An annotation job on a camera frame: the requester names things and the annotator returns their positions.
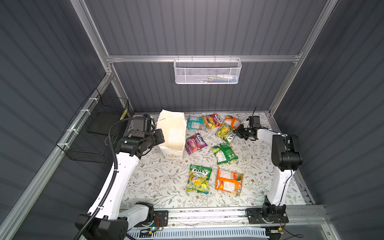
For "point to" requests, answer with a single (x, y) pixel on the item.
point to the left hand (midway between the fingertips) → (161, 135)
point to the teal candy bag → (195, 122)
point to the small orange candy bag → (232, 121)
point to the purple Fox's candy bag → (194, 143)
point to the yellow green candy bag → (226, 132)
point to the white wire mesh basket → (207, 71)
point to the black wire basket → (87, 136)
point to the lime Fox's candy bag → (199, 179)
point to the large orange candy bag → (229, 181)
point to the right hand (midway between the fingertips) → (235, 131)
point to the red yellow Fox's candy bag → (212, 121)
